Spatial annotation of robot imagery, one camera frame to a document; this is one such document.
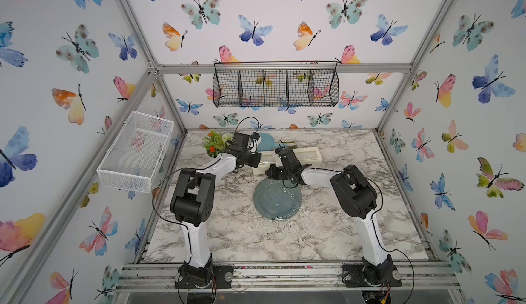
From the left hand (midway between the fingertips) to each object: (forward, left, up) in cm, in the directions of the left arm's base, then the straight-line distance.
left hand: (259, 154), depth 99 cm
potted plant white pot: (+1, +20, +8) cm, 21 cm away
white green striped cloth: (+13, -17, -8) cm, 23 cm away
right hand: (-6, -3, -5) cm, 8 cm away
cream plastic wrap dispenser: (0, -22, -2) cm, 22 cm away
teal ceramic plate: (-20, -6, -9) cm, 23 cm away
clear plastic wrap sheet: (-20, -7, -9) cm, 23 cm away
